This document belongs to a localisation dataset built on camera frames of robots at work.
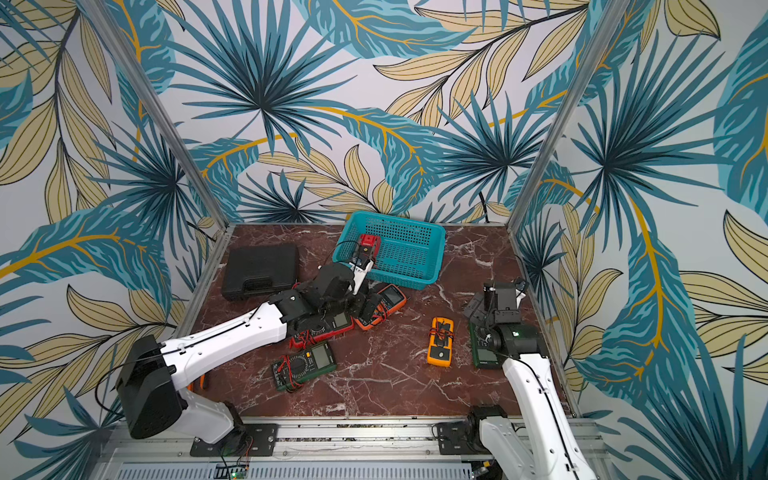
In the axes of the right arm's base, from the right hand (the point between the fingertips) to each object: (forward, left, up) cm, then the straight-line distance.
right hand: (491, 311), depth 77 cm
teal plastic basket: (+34, +17, -17) cm, 42 cm away
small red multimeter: (+33, +32, -12) cm, 48 cm away
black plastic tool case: (+26, +70, -14) cm, 77 cm away
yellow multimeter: (-3, +12, -14) cm, 19 cm away
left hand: (+6, +33, +1) cm, 33 cm away
